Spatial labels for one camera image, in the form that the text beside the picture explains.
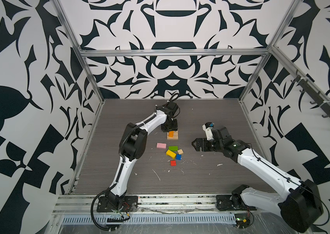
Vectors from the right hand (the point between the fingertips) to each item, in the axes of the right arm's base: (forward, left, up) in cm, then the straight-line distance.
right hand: (198, 142), depth 81 cm
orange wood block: (+13, +15, -12) cm, 23 cm away
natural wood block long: (+13, +11, -12) cm, 21 cm away
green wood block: (+3, +13, -12) cm, 18 cm away
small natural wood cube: (0, +9, -13) cm, 16 cm away
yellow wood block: (-1, +15, -11) cm, 19 cm away
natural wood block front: (+11, +12, -13) cm, 21 cm away
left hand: (+15, +12, -7) cm, 21 cm away
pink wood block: (+4, +21, -12) cm, 24 cm away
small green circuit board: (-34, -18, -15) cm, 42 cm away
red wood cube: (-6, +14, -14) cm, 21 cm away
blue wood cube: (-3, +10, -13) cm, 17 cm away
